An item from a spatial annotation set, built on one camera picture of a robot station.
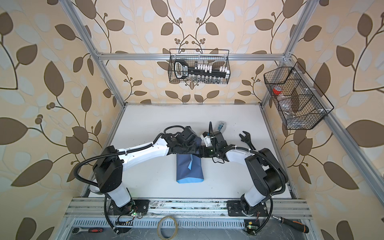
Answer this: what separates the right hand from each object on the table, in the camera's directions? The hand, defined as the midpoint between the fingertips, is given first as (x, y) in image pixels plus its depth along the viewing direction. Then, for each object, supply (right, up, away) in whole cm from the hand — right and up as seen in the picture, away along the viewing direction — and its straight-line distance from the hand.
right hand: (197, 155), depth 89 cm
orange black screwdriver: (+46, -28, -20) cm, 57 cm away
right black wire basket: (+53, +31, -13) cm, 62 cm away
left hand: (0, +5, -5) cm, 8 cm away
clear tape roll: (-17, -29, -22) cm, 40 cm away
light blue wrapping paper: (-4, -2, -16) cm, 17 cm away
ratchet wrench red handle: (-55, -30, -21) cm, 66 cm away
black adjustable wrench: (+34, +8, +11) cm, 36 cm away
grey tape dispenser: (+17, +16, +13) cm, 27 cm away
